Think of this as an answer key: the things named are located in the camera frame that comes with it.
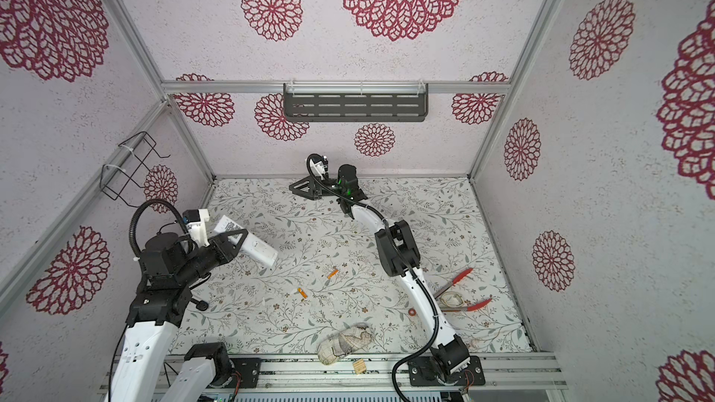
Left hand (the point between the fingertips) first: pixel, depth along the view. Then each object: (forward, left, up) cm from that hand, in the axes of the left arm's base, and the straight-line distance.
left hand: (245, 237), depth 72 cm
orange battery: (-4, -11, -25) cm, 27 cm away
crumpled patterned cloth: (-20, -25, -22) cm, 39 cm away
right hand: (+21, -9, -4) cm, 23 cm away
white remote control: (-2, +1, +3) cm, 4 cm away
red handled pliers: (-8, -59, -26) cm, 65 cm away
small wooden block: (-26, -29, -25) cm, 46 cm away
